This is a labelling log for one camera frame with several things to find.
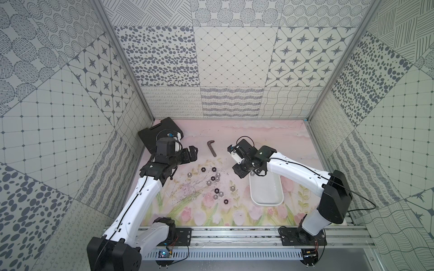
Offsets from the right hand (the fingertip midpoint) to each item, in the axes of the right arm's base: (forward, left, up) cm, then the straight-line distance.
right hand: (241, 169), depth 83 cm
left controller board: (-34, +34, -13) cm, 50 cm away
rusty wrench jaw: (+24, +20, -11) cm, 33 cm away
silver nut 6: (-10, +13, -12) cm, 21 cm away
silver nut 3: (+1, +13, -12) cm, 18 cm away
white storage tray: (-6, -13, -12) cm, 19 cm away
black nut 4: (-6, +13, -12) cm, 19 cm away
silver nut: (+2, +28, -11) cm, 30 cm away
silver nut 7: (-8, +10, -12) cm, 18 cm away
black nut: (+6, +21, -11) cm, 24 cm away
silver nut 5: (-5, +5, -12) cm, 13 cm away
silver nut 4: (-2, +17, -12) cm, 21 cm away
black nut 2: (+6, +15, -11) cm, 20 cm away
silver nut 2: (+3, +12, -11) cm, 17 cm away
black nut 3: (+1, +15, -12) cm, 19 cm away
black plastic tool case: (+28, +59, -9) cm, 66 cm away
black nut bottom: (-12, +8, -12) cm, 19 cm away
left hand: (+5, +26, +11) cm, 29 cm away
